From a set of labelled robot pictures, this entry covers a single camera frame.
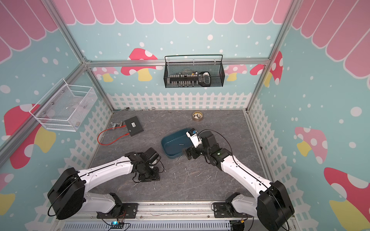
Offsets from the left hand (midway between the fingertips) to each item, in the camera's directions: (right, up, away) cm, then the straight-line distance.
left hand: (155, 181), depth 81 cm
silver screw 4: (+17, +4, +7) cm, 19 cm away
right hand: (+19, +21, 0) cm, 28 cm away
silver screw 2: (+13, +10, +12) cm, 20 cm away
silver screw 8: (+35, +2, +6) cm, 36 cm away
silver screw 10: (-1, -4, +1) cm, 4 cm away
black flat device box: (-23, +31, +28) cm, 47 cm away
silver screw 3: (+11, +2, +5) cm, 12 cm away
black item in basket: (+29, +61, +9) cm, 68 cm away
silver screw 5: (+19, +2, +6) cm, 20 cm away
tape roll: (+26, +39, +35) cm, 58 cm away
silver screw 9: (-12, -3, +2) cm, 13 cm away
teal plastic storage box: (+8, +18, +20) cm, 28 cm away
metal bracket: (-36, +32, +28) cm, 56 cm away
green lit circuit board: (-19, -19, -7) cm, 27 cm away
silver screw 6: (+25, +2, +6) cm, 26 cm away
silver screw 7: (+31, +1, +4) cm, 31 cm away
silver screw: (+14, +18, +18) cm, 29 cm away
